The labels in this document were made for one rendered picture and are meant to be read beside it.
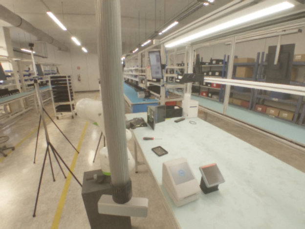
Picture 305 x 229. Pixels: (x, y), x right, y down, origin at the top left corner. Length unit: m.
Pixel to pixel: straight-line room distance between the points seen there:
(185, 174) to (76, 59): 12.42
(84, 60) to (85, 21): 6.27
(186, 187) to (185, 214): 0.11
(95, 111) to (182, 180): 0.53
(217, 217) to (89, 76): 12.39
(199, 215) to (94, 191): 0.71
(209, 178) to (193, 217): 0.19
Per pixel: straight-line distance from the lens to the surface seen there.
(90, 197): 1.18
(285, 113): 4.53
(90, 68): 12.62
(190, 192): 0.72
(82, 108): 0.83
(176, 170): 0.72
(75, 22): 6.80
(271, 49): 2.66
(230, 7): 0.97
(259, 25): 1.38
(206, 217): 0.74
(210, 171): 0.79
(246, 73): 5.22
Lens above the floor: 1.58
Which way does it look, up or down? 17 degrees down
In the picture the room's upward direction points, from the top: straight up
